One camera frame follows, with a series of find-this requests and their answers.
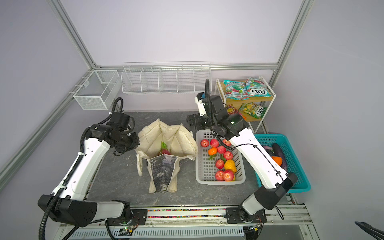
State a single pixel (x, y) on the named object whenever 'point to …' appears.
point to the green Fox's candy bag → (253, 109)
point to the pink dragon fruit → (164, 149)
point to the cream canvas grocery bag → (163, 169)
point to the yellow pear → (229, 164)
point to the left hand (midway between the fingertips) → (137, 147)
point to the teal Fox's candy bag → (255, 86)
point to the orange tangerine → (212, 151)
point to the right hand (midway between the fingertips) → (194, 118)
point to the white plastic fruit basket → (205, 168)
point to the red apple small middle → (220, 164)
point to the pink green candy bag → (236, 90)
